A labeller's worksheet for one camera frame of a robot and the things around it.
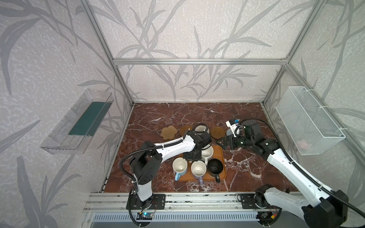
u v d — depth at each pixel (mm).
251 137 578
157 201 734
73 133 629
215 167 841
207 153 907
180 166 845
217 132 1019
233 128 690
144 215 707
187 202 751
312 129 612
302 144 732
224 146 668
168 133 1029
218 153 913
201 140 619
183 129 1050
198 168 833
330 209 373
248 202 732
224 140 662
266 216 738
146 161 462
